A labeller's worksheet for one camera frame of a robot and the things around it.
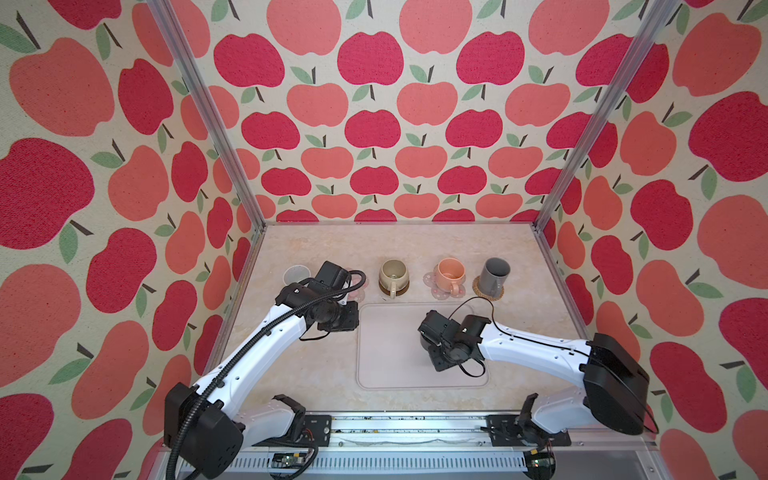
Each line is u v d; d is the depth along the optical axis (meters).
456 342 0.59
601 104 0.87
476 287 1.01
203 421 0.38
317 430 0.75
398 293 0.97
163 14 0.69
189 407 0.38
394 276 0.99
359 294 1.00
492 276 0.93
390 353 0.88
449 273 1.03
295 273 0.96
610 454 0.75
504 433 0.73
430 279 1.04
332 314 0.65
